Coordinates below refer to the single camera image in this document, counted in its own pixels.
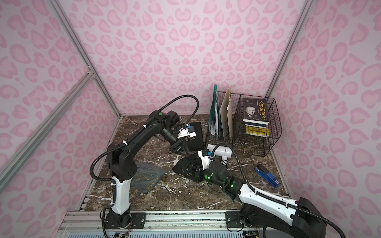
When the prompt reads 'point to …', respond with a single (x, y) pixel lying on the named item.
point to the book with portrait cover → (256, 110)
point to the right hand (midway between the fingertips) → (188, 170)
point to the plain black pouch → (190, 167)
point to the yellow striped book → (258, 131)
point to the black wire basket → (256, 124)
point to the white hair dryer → (225, 152)
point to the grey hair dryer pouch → (148, 175)
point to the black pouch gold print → (195, 143)
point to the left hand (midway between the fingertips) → (187, 152)
